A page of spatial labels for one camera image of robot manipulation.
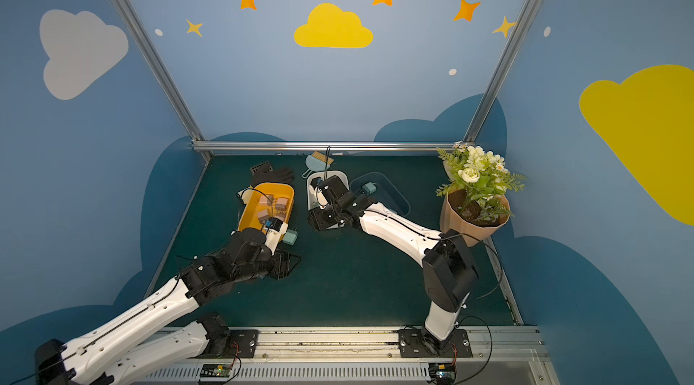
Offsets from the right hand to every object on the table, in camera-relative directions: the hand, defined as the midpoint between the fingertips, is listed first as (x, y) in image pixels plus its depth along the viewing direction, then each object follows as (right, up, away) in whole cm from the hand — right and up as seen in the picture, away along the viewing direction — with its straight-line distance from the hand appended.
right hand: (318, 213), depth 85 cm
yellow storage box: (-27, -2, +14) cm, 31 cm away
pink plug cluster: (-22, -3, +15) cm, 27 cm away
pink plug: (-17, +1, +18) cm, 25 cm away
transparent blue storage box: (+25, +6, +23) cm, 35 cm away
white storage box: (-4, +3, +17) cm, 18 cm away
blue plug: (+18, +8, +23) cm, 30 cm away
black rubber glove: (-26, +14, +28) cm, 41 cm away
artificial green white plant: (+48, +11, -10) cm, 50 cm away
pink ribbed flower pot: (+52, -2, +3) cm, 52 cm away
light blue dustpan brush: (-4, +19, +35) cm, 40 cm away
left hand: (-5, -10, -10) cm, 15 cm away
